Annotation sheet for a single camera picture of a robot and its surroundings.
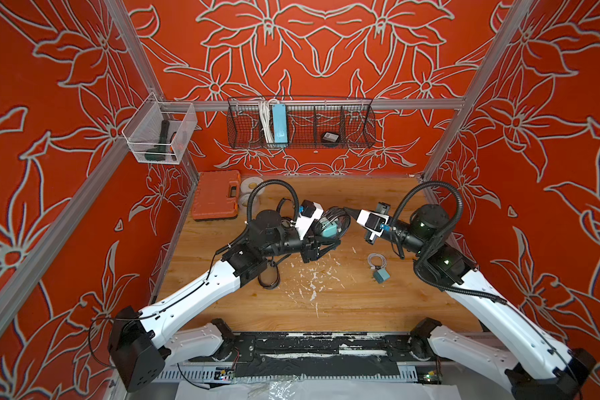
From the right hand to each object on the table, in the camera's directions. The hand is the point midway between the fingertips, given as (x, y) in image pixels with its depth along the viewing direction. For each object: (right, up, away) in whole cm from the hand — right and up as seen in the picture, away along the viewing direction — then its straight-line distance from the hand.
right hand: (343, 206), depth 59 cm
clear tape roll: (-35, +2, +49) cm, 60 cm away
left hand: (-2, -8, +3) cm, 8 cm away
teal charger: (+18, -26, +26) cm, 41 cm away
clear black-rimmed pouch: (-21, -27, +27) cm, 44 cm away
